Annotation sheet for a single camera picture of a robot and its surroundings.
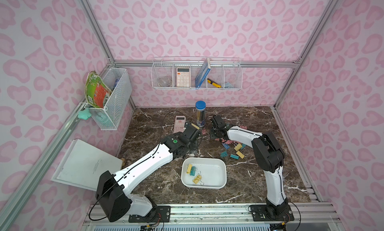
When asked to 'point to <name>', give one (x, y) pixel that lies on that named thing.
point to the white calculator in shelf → (183, 77)
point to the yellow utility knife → (214, 83)
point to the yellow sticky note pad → (197, 127)
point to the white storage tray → (213, 172)
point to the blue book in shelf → (202, 74)
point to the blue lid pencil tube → (200, 106)
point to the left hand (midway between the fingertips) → (192, 142)
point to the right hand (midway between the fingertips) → (212, 131)
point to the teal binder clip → (193, 170)
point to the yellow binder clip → (197, 179)
